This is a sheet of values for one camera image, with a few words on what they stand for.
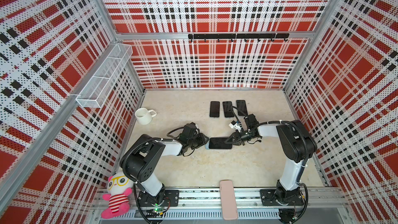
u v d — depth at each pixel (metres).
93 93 0.90
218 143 0.91
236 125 0.91
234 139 0.86
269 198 0.73
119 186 0.72
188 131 0.74
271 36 0.89
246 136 0.82
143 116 0.98
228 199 0.73
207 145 0.91
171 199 0.73
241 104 1.11
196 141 0.82
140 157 0.47
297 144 0.51
